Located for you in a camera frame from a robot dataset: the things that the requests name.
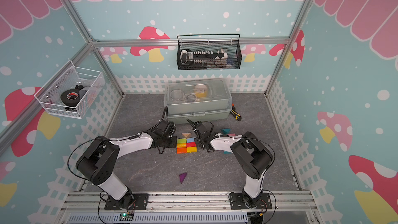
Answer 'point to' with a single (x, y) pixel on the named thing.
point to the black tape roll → (71, 97)
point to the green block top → (181, 140)
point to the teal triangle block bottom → (227, 152)
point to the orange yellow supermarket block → (181, 145)
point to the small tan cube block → (186, 135)
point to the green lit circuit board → (126, 217)
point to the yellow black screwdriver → (237, 116)
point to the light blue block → (190, 139)
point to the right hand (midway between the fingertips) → (201, 139)
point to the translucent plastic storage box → (200, 99)
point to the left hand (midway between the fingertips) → (175, 144)
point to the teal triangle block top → (226, 131)
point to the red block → (190, 144)
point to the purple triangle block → (182, 177)
